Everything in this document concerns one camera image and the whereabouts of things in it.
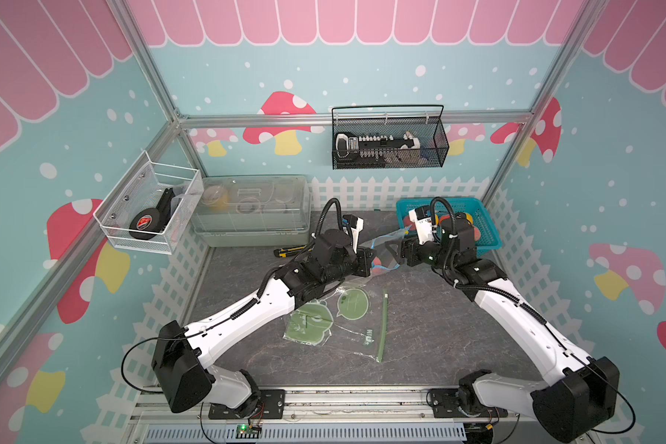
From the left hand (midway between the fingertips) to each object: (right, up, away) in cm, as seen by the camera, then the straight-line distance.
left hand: (376, 257), depth 72 cm
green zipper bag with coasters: (-6, -21, +17) cm, 28 cm away
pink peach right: (+43, +7, +34) cm, 55 cm away
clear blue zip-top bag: (+3, +1, +1) cm, 4 cm away
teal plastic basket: (+46, +17, +40) cm, 63 cm away
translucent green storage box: (-40, +15, +28) cm, 51 cm away
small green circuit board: (-34, -46, +1) cm, 58 cm away
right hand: (+6, +5, +4) cm, 9 cm away
